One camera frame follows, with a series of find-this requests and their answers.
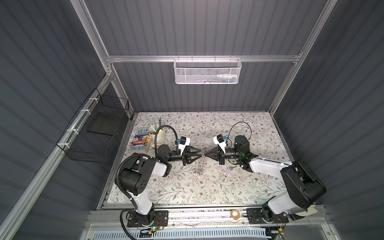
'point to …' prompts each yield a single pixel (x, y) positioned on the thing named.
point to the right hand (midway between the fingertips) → (207, 156)
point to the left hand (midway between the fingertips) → (201, 154)
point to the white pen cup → (160, 137)
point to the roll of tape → (235, 217)
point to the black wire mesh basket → (93, 136)
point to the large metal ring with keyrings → (202, 164)
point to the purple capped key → (228, 170)
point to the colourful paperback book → (140, 141)
